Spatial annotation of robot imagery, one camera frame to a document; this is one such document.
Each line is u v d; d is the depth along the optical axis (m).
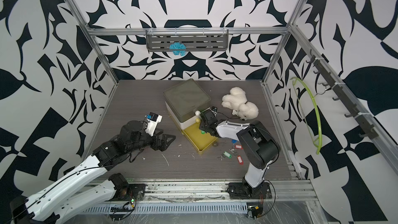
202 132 0.93
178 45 0.91
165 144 0.63
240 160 0.83
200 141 0.91
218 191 0.76
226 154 0.87
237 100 0.98
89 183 0.48
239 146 0.90
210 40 0.95
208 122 0.74
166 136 0.63
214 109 0.87
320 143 0.64
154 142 0.62
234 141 0.91
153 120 0.63
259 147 0.48
